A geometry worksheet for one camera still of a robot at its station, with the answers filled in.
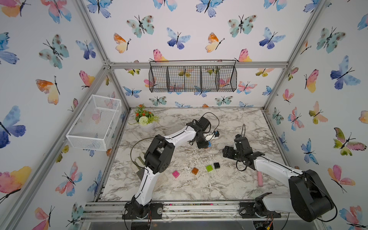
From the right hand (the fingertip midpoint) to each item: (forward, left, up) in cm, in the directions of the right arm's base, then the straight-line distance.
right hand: (229, 150), depth 90 cm
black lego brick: (-9, +8, -5) cm, 12 cm away
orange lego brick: (-13, +21, -5) cm, 25 cm away
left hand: (+6, +14, -1) cm, 15 cm away
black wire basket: (+42, +24, +25) cm, 54 cm away
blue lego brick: (+5, +12, -3) cm, 13 cm away
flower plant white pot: (+13, +53, +10) cm, 56 cm away
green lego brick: (-10, +12, -5) cm, 17 cm away
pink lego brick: (-15, +32, -4) cm, 36 cm away
